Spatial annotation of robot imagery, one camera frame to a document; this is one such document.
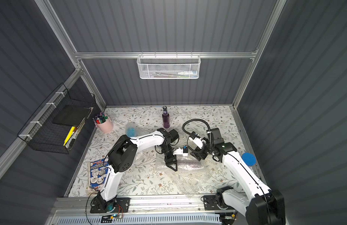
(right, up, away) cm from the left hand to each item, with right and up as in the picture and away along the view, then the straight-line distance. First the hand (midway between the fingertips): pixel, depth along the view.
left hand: (176, 168), depth 85 cm
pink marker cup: (-52, +24, +17) cm, 60 cm away
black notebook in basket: (-59, +32, -6) cm, 68 cm away
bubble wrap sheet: (-20, +5, +7) cm, 21 cm away
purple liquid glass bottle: (-7, +30, +12) cm, 33 cm away
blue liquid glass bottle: (-32, +21, +13) cm, 40 cm away
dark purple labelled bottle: (+7, +3, -2) cm, 8 cm away
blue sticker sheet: (-47, -1, -2) cm, 47 cm away
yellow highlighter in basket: (-55, +23, -12) cm, 61 cm away
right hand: (+13, +13, -3) cm, 19 cm away
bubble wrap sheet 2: (+10, -4, 0) cm, 11 cm away
